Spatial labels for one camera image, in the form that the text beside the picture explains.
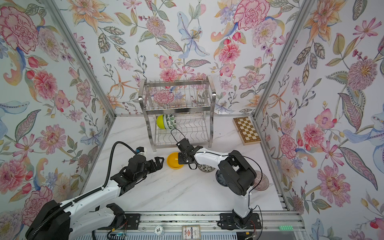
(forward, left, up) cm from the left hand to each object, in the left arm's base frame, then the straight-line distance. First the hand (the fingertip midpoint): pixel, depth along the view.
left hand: (161, 162), depth 84 cm
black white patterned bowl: (0, -26, -10) cm, 28 cm away
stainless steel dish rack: (+17, -11, +25) cm, 32 cm away
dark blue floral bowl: (-7, -34, -9) cm, 36 cm away
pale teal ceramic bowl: (+29, 0, +2) cm, 29 cm away
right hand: (+6, -11, -7) cm, 15 cm away
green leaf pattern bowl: (+35, -3, -3) cm, 35 cm away
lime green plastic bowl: (+30, +4, +1) cm, 31 cm away
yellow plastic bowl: (+4, -6, -6) cm, 9 cm away
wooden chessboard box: (+27, -57, -7) cm, 64 cm away
